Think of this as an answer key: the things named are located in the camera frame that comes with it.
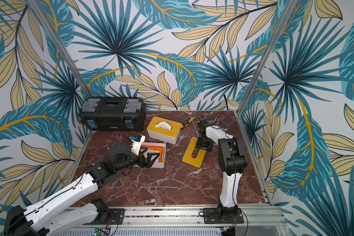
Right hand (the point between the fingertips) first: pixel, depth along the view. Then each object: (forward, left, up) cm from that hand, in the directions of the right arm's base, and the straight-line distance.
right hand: (203, 148), depth 98 cm
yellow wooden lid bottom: (-9, +4, 0) cm, 10 cm away
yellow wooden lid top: (+7, +20, +9) cm, 23 cm away
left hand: (-14, +30, +20) cm, 39 cm away
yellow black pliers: (+25, -13, +1) cm, 28 cm away
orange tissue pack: (-4, +28, +7) cm, 29 cm away
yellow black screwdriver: (+21, +11, +2) cm, 23 cm away
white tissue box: (+6, +28, +5) cm, 29 cm away
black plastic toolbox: (+16, +57, +18) cm, 62 cm away
